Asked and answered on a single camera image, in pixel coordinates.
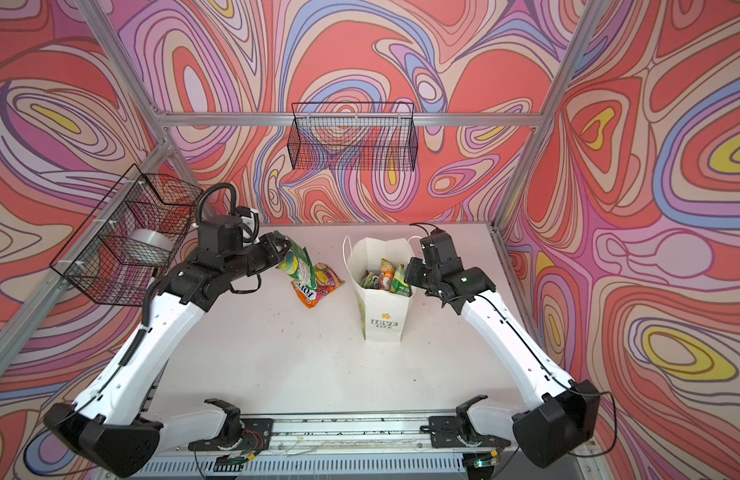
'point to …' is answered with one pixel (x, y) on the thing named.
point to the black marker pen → (154, 276)
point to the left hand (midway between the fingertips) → (293, 241)
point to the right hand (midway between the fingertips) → (413, 277)
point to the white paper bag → (378, 270)
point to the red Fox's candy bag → (325, 281)
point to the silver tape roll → (154, 239)
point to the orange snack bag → (387, 270)
